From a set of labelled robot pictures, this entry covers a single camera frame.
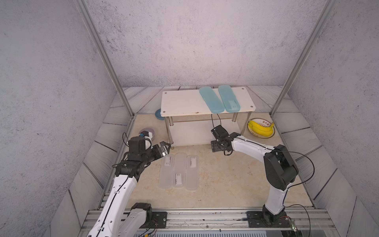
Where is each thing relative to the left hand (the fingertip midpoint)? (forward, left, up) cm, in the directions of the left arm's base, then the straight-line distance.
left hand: (166, 147), depth 76 cm
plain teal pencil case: (+20, -26, +11) cm, 34 cm away
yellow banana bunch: (+22, -64, -17) cm, 70 cm away
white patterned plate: (+33, -68, -20) cm, 79 cm away
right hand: (+10, -30, -14) cm, 35 cm away
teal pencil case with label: (+21, -33, +14) cm, 42 cm away
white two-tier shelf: (+38, -12, -21) cm, 45 cm away
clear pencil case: (-7, +2, -20) cm, 22 cm away
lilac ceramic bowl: (+26, +18, -17) cm, 35 cm away
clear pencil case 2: (-3, -5, -22) cm, 22 cm away
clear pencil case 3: (-8, -13, -21) cm, 26 cm away
